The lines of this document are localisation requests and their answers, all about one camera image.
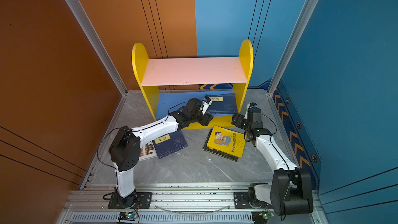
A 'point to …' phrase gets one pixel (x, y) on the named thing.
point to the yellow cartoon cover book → (227, 141)
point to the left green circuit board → (130, 215)
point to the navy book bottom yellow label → (169, 143)
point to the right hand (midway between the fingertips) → (237, 118)
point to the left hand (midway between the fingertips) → (209, 112)
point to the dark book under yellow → (217, 152)
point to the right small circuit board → (260, 217)
